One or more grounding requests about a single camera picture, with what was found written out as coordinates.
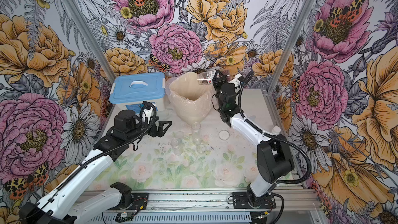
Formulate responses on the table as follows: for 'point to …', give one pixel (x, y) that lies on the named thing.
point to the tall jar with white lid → (204, 78)
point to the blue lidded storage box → (129, 92)
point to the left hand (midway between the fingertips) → (163, 124)
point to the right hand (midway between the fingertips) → (213, 74)
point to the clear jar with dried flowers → (196, 131)
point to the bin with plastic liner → (190, 100)
